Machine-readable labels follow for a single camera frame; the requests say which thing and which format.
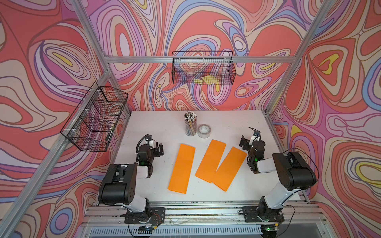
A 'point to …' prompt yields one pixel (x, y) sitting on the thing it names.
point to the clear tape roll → (204, 131)
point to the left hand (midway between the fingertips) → (155, 144)
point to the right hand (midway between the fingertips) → (250, 140)
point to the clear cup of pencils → (190, 118)
